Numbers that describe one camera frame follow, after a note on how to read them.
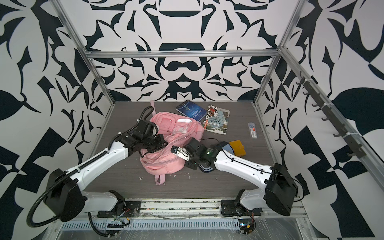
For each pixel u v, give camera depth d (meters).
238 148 0.94
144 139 0.63
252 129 1.02
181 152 0.66
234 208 0.67
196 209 0.76
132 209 0.74
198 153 0.59
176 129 0.98
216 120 1.09
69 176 0.42
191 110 1.15
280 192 0.41
